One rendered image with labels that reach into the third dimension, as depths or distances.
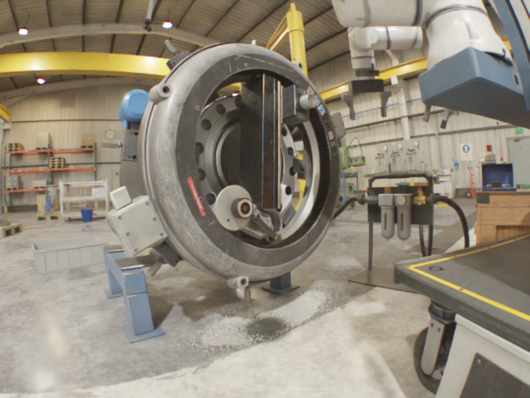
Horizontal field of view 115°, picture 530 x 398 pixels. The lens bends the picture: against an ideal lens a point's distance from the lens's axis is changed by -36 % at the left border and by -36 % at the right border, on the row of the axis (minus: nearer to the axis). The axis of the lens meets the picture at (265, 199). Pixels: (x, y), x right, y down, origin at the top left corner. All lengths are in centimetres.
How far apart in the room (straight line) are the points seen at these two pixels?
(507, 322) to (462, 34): 46
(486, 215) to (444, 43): 79
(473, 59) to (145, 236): 71
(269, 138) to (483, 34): 58
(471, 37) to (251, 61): 57
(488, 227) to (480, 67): 80
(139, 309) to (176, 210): 49
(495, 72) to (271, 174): 58
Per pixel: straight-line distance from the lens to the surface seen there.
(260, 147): 72
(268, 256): 75
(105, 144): 69
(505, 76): 55
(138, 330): 101
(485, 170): 137
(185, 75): 67
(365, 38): 87
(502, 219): 117
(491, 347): 45
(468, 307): 46
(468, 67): 48
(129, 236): 59
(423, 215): 143
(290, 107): 76
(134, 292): 96
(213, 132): 80
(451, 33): 54
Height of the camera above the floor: 50
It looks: 2 degrees down
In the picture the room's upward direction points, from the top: 2 degrees counter-clockwise
